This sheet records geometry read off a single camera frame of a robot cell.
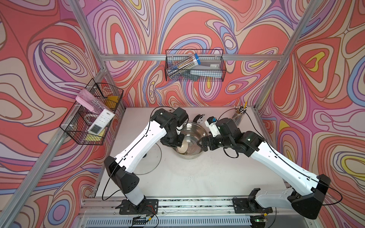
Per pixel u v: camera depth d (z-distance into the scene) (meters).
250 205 0.65
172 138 0.59
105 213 0.72
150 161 0.92
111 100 0.78
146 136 0.46
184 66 0.79
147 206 0.73
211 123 0.63
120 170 0.41
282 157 0.44
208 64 0.88
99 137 0.64
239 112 0.98
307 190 0.39
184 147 0.91
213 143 0.62
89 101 0.70
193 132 0.93
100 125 0.69
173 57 0.88
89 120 0.72
